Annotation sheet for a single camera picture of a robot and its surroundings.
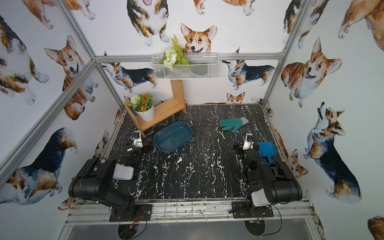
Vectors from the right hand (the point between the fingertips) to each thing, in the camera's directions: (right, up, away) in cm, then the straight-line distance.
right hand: (249, 136), depth 88 cm
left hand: (-65, +1, +3) cm, 65 cm away
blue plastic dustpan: (+16, -10, +11) cm, 22 cm away
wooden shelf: (-56, +17, +21) cm, 63 cm away
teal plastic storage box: (-48, -2, +15) cm, 50 cm away
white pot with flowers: (-64, +18, +4) cm, 67 cm away
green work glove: (-4, +7, +22) cm, 24 cm away
